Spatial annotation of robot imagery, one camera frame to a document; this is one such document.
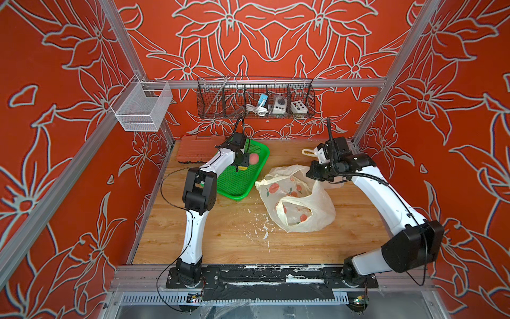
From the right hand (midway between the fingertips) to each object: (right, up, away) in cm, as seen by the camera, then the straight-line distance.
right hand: (302, 172), depth 79 cm
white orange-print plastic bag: (-5, -9, -11) cm, 15 cm away
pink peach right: (-20, +6, +23) cm, 31 cm away
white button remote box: (+2, +31, +16) cm, 35 cm away
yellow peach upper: (-25, +1, +16) cm, 30 cm away
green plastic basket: (-29, -8, +22) cm, 37 cm away
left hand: (-26, +5, +25) cm, 37 cm away
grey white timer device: (-8, +31, +13) cm, 35 cm away
